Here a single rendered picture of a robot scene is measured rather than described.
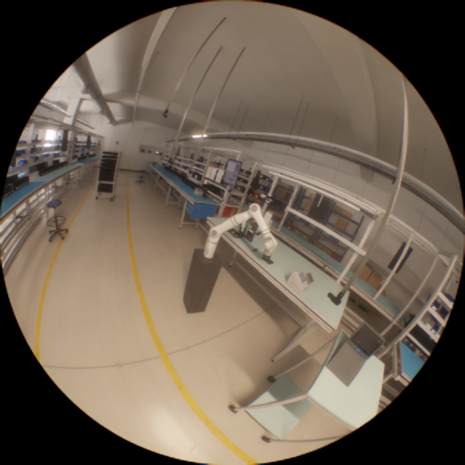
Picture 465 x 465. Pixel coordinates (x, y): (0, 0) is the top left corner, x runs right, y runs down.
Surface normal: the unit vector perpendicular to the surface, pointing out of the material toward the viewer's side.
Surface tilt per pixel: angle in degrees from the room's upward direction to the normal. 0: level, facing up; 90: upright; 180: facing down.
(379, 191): 90
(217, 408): 0
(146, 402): 0
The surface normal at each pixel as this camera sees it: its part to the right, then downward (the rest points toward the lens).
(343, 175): -0.74, 0.00
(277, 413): 0.33, -0.88
